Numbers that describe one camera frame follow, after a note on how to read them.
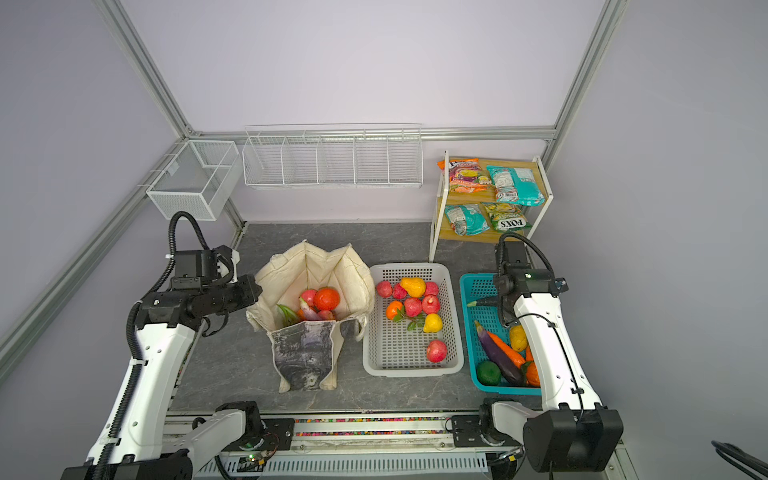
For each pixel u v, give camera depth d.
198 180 0.97
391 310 0.89
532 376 0.78
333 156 0.99
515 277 0.52
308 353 0.71
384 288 0.93
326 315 0.86
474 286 0.94
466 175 0.83
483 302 0.94
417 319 0.91
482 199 0.83
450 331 0.84
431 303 0.91
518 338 0.85
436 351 0.83
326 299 0.89
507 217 0.96
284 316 0.85
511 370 0.80
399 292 0.94
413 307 0.91
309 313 0.83
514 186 0.80
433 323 0.89
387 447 0.73
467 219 0.96
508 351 0.85
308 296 0.91
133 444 0.37
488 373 0.78
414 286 0.93
